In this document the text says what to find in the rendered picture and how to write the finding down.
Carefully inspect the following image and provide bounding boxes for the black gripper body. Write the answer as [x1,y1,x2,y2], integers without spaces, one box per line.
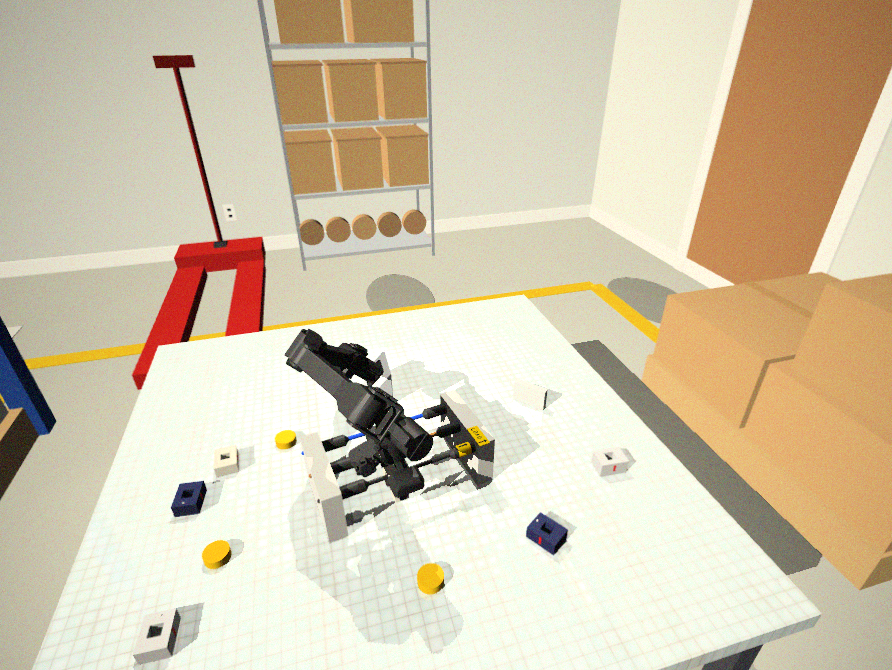
[379,439,425,498]

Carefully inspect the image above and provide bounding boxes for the short yellow cylinder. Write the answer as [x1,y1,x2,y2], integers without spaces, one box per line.
[417,564,444,595]
[275,430,297,449]
[202,540,232,569]

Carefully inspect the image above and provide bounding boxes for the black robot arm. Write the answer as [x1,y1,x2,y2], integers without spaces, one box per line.
[284,329,433,477]

